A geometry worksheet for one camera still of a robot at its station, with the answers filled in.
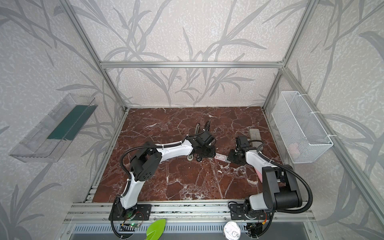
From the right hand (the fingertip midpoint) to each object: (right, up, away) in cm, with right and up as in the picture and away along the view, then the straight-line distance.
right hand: (231, 153), depth 93 cm
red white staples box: (-6, -2, 0) cm, 7 cm away
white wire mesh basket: (+24, +14, -33) cm, 43 cm away
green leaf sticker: (-40, -30, -24) cm, 55 cm away
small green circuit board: (-51, -29, -23) cm, 63 cm away
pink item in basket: (+27, +6, -21) cm, 35 cm away
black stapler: (-17, +8, -19) cm, 27 cm away
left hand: (-8, +2, -2) cm, 9 cm away
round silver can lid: (-5, -27, -29) cm, 40 cm away
